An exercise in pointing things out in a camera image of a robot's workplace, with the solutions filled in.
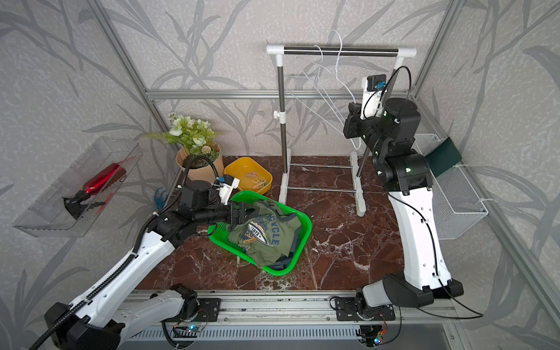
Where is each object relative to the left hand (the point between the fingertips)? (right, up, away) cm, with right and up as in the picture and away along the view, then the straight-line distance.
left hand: (252, 209), depth 70 cm
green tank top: (+5, -10, +5) cm, 12 cm away
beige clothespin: (-4, +7, +36) cm, 37 cm away
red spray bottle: (-48, +2, -9) cm, 49 cm away
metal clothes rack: (+48, +20, +45) cm, 69 cm away
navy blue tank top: (+10, -21, +10) cm, 25 cm away
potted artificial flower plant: (-27, +27, +20) cm, 43 cm away
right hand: (+29, +30, -13) cm, 44 cm away
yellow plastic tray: (-15, +16, +44) cm, 49 cm away
